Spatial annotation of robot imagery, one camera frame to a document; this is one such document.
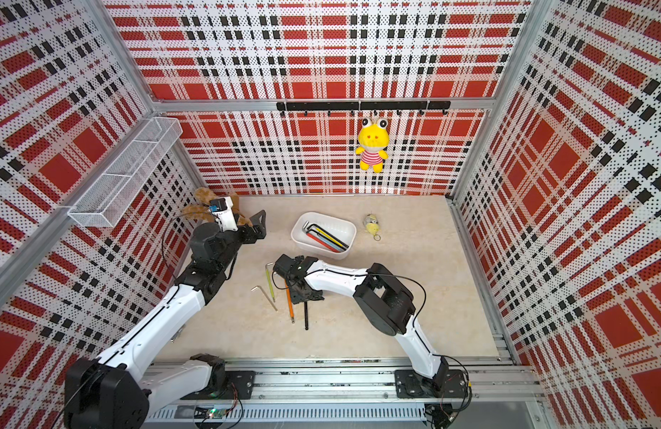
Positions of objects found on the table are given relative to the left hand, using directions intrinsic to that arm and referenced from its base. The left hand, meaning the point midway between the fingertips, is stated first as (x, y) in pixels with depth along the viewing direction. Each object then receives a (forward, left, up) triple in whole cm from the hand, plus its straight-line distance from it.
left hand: (255, 213), depth 79 cm
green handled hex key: (-8, +1, -28) cm, 30 cm away
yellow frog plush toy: (+29, -37, +5) cm, 47 cm away
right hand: (-14, -14, -26) cm, 33 cm away
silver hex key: (-11, +4, -28) cm, 30 cm away
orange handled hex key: (-17, -8, -27) cm, 33 cm away
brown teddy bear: (+20, +33, -21) cm, 44 cm away
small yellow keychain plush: (+15, -37, -25) cm, 48 cm away
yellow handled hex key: (+12, -20, -28) cm, 36 cm away
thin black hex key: (+8, -21, -27) cm, 36 cm away
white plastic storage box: (+14, -25, -26) cm, 39 cm away
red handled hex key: (+8, -18, -28) cm, 34 cm away
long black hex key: (-21, -14, -27) cm, 37 cm away
